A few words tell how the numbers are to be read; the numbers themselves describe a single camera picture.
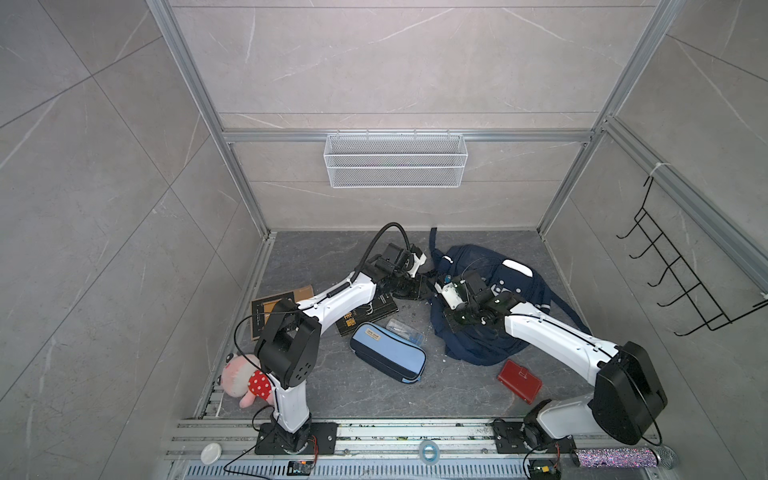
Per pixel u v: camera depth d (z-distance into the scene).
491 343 0.81
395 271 0.72
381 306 0.96
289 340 0.50
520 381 0.82
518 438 0.70
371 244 0.67
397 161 1.01
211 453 0.71
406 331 0.91
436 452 0.71
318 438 0.73
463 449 0.73
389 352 0.84
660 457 0.68
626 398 0.41
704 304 0.60
